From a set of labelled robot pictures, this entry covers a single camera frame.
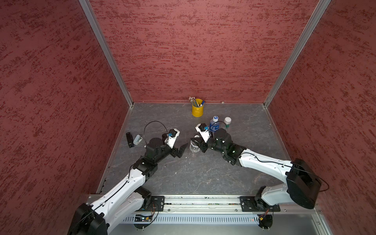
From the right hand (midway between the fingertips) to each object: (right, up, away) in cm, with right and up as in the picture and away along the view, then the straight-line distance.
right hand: (193, 139), depth 78 cm
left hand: (-7, -1, 0) cm, 7 cm away
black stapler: (-42, -3, +17) cm, 45 cm away
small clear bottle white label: (0, -4, -1) cm, 4 cm away
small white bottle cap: (+2, +2, -4) cm, 5 cm away
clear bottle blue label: (+13, +7, +10) cm, 18 cm away
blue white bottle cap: (+13, +11, +7) cm, 19 cm away
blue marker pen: (+7, +22, +28) cm, 37 cm away
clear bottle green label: (+21, +7, +9) cm, 24 cm away
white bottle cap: (+21, +10, +7) cm, 24 cm away
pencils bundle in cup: (0, +24, +22) cm, 32 cm away
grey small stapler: (-37, -3, +17) cm, 41 cm away
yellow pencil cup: (+4, +16, +31) cm, 35 cm away
